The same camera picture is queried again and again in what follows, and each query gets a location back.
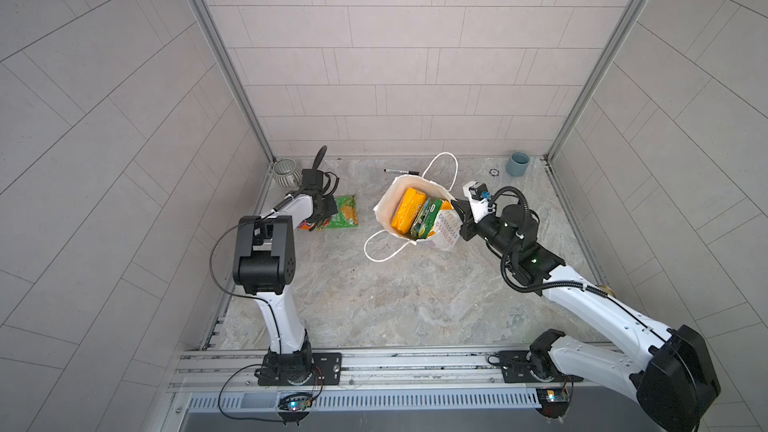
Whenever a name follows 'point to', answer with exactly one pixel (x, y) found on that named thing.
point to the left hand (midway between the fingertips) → (334, 202)
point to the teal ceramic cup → (517, 164)
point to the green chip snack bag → (346, 215)
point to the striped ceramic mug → (286, 173)
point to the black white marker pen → (402, 171)
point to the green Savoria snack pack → (425, 218)
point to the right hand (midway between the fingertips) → (451, 202)
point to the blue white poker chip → (494, 172)
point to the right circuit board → (554, 402)
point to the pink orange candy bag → (304, 225)
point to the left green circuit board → (296, 402)
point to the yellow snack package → (407, 210)
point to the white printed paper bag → (446, 227)
